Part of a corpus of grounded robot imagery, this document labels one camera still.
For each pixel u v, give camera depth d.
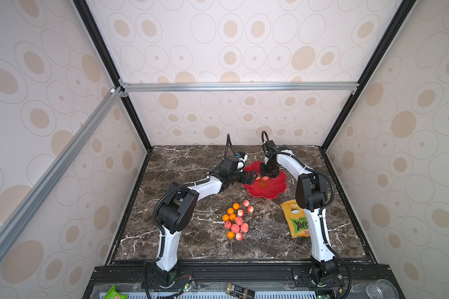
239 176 0.84
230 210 0.90
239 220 0.87
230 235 0.83
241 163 0.80
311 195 0.63
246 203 0.93
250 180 0.85
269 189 1.01
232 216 0.88
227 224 0.85
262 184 1.03
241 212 0.90
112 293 0.69
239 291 0.68
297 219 0.87
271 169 0.89
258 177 0.95
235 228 0.84
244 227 0.84
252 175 0.85
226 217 0.88
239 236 0.82
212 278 0.74
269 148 0.84
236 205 0.92
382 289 0.71
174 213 0.52
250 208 0.91
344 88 0.92
